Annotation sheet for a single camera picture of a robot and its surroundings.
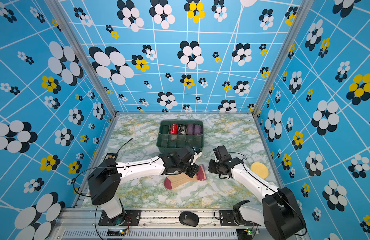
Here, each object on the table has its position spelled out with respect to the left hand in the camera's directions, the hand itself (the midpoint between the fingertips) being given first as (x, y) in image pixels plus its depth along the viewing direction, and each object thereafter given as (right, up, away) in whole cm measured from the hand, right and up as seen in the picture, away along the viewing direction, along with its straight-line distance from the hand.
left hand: (200, 171), depth 81 cm
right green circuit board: (+23, -26, -10) cm, 36 cm away
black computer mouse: (-6, -21, -9) cm, 23 cm away
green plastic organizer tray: (-17, +18, +24) cm, 34 cm away
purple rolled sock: (-6, +22, +21) cm, 31 cm away
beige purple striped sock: (-15, -7, +4) cm, 17 cm away
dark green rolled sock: (-23, +22, +21) cm, 38 cm away
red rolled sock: (-17, +23, +21) cm, 35 cm away
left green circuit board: (-41, -27, -9) cm, 50 cm away
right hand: (+7, 0, +6) cm, 9 cm away
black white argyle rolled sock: (-11, +23, +21) cm, 33 cm away
